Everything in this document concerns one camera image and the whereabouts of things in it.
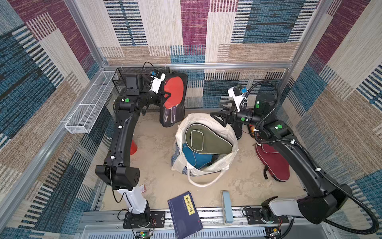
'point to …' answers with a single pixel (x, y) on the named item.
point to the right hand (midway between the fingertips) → (217, 111)
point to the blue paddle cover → (198, 160)
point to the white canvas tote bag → (207, 174)
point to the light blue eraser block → (228, 210)
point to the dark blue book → (186, 219)
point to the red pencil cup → (133, 148)
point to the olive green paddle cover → (202, 139)
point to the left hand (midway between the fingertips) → (168, 93)
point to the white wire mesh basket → (81, 120)
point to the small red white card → (143, 188)
